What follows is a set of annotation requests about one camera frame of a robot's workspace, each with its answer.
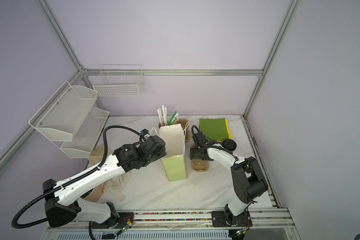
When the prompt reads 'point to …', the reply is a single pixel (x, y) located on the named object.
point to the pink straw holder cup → (159, 125)
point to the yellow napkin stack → (229, 135)
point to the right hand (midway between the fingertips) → (198, 154)
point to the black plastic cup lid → (229, 144)
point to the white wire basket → (119, 80)
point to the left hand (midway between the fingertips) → (162, 150)
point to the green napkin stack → (214, 128)
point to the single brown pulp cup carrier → (200, 165)
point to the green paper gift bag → (174, 164)
